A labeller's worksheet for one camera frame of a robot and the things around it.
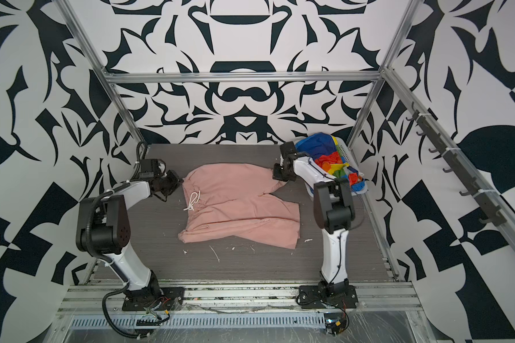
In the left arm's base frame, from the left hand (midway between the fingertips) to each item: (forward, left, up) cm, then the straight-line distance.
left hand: (183, 175), depth 97 cm
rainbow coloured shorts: (+14, -67, 0) cm, 68 cm away
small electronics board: (-55, -57, -10) cm, 80 cm away
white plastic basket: (+5, -77, 0) cm, 77 cm away
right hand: (+1, -43, -1) cm, 43 cm away
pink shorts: (-10, -23, -6) cm, 26 cm away
